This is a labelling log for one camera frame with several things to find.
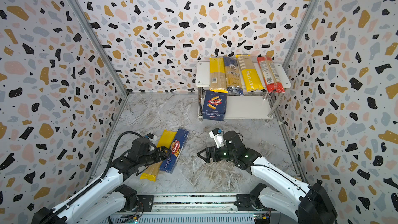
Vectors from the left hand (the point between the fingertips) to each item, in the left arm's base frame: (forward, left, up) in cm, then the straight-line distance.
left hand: (169, 151), depth 82 cm
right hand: (-3, -19, +6) cm, 20 cm away
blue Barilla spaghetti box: (-4, 0, -6) cm, 7 cm away
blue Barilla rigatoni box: (+28, -25, +4) cm, 38 cm away
